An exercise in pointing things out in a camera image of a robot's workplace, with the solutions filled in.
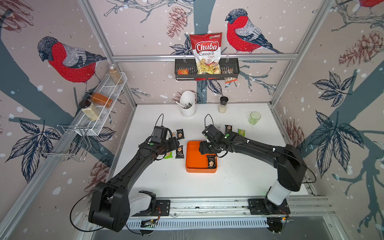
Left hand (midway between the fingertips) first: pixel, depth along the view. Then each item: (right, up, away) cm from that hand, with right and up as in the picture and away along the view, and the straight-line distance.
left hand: (178, 141), depth 85 cm
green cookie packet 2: (-7, -10, +7) cm, 14 cm away
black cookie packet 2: (0, +2, +15) cm, 16 cm away
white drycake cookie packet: (+26, +7, +19) cm, 33 cm away
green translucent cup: (+54, +13, +24) cm, 61 cm away
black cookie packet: (+33, +6, +19) cm, 39 cm away
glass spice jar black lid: (+31, +21, +28) cm, 47 cm away
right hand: (+14, -5, -1) cm, 15 cm away
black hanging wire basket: (+4, +44, +8) cm, 45 cm away
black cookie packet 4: (+20, -12, +1) cm, 23 cm away
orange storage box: (+10, -13, +1) cm, 16 cm away
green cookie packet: (+43, +3, +18) cm, 47 cm away
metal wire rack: (-41, +5, -27) cm, 49 cm away
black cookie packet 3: (0, -9, +7) cm, 11 cm away
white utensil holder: (+4, +25, +28) cm, 38 cm away
